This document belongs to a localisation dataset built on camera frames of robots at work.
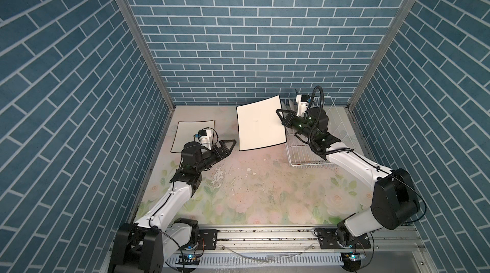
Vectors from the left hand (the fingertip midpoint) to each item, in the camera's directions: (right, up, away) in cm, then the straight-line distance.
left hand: (236, 146), depth 79 cm
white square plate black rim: (+10, +9, +4) cm, 14 cm away
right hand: (+18, +15, 0) cm, 23 cm away
